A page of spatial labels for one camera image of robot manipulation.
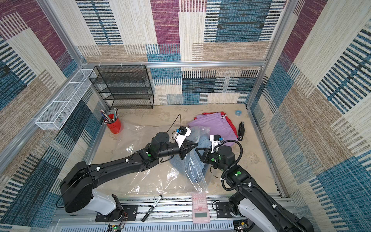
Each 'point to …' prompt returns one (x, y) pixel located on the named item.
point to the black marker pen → (151, 209)
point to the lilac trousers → (217, 125)
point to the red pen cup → (114, 127)
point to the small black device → (241, 132)
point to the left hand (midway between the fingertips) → (198, 144)
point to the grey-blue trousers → (192, 165)
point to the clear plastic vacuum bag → (171, 176)
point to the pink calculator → (200, 210)
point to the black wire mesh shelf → (124, 87)
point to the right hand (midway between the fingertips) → (197, 151)
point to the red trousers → (223, 113)
